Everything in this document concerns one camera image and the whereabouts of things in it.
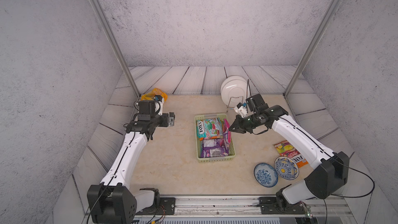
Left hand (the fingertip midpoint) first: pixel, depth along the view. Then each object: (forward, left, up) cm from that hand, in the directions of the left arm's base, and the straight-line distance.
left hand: (168, 114), depth 81 cm
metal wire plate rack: (+21, -36, -14) cm, 44 cm away
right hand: (-10, -31, 0) cm, 32 cm away
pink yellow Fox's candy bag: (-4, -17, -19) cm, 26 cm away
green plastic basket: (+9, -15, -15) cm, 23 cm away
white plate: (+24, -39, -6) cm, 46 cm away
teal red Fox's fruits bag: (+2, -22, -16) cm, 27 cm away
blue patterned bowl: (-25, -50, -22) cm, 60 cm away
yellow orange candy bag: (+35, +21, -20) cm, 45 cm away
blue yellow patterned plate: (-21, -62, -22) cm, 69 cm away
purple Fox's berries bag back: (-10, -23, -17) cm, 31 cm away
